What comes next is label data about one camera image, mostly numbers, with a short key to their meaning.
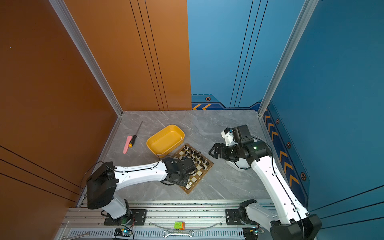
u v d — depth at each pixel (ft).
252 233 2.32
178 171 1.95
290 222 1.20
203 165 2.93
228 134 2.18
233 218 2.38
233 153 1.93
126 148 3.26
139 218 2.42
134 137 3.43
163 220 2.39
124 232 2.32
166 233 2.28
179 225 2.28
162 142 3.36
